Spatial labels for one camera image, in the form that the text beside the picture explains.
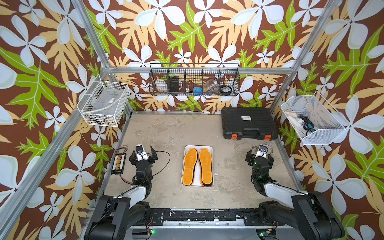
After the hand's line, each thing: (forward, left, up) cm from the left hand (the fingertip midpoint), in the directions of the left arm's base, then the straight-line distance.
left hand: (142, 147), depth 85 cm
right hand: (0, -68, -4) cm, 69 cm away
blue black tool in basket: (+6, -89, +15) cm, 91 cm away
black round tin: (+36, -51, +15) cm, 64 cm away
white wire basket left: (+13, +18, +22) cm, 31 cm away
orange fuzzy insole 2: (-4, -37, -11) cm, 39 cm away
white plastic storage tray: (-13, -32, -13) cm, 37 cm away
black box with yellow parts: (-4, +17, -12) cm, 21 cm away
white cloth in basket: (+8, -86, +13) cm, 87 cm away
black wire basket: (+41, -30, +18) cm, 54 cm away
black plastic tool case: (+26, -70, -8) cm, 75 cm away
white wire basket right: (+10, -95, +14) cm, 96 cm away
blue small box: (+33, -32, +15) cm, 48 cm away
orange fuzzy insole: (-4, -28, -10) cm, 30 cm away
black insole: (-17, -39, -11) cm, 44 cm away
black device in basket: (+42, -16, +12) cm, 47 cm away
